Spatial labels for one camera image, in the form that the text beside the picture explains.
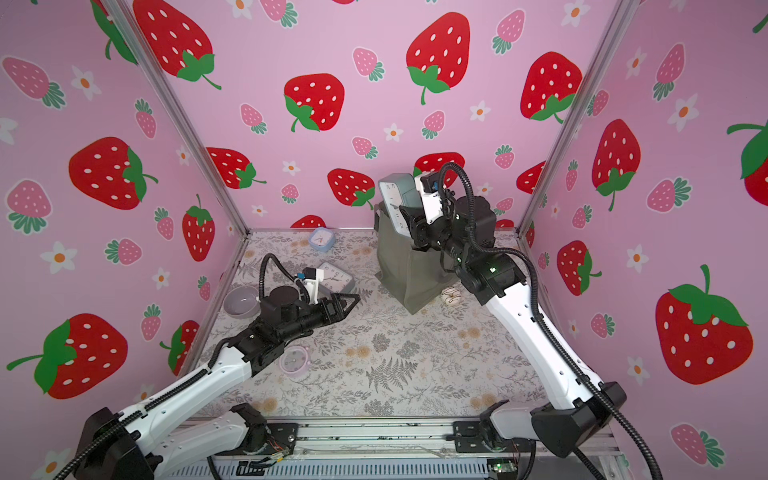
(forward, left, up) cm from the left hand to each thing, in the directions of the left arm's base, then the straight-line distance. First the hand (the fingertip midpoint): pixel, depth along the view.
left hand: (355, 299), depth 74 cm
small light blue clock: (+40, +19, -19) cm, 48 cm away
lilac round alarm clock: (-8, +19, -20) cm, 28 cm away
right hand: (+10, -13, +23) cm, 28 cm away
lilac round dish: (+12, +41, -20) cm, 48 cm away
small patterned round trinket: (+16, -29, -22) cm, 39 cm away
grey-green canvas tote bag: (+11, -15, -4) cm, 19 cm away
